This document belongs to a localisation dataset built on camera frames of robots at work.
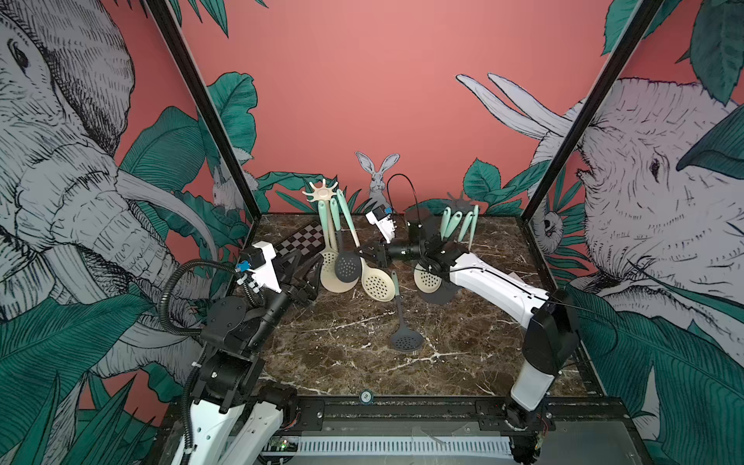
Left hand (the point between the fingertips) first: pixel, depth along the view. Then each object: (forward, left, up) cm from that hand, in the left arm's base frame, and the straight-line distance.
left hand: (313, 253), depth 58 cm
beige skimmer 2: (+4, -13, -20) cm, 24 cm away
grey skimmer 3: (+11, -35, -5) cm, 37 cm away
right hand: (+10, -8, -11) cm, 17 cm away
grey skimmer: (+16, -4, -27) cm, 32 cm away
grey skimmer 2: (-5, -21, -39) cm, 45 cm away
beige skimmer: (+14, +2, -31) cm, 34 cm away
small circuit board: (-29, +12, -40) cm, 51 cm away
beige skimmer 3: (+12, -38, -9) cm, 41 cm away
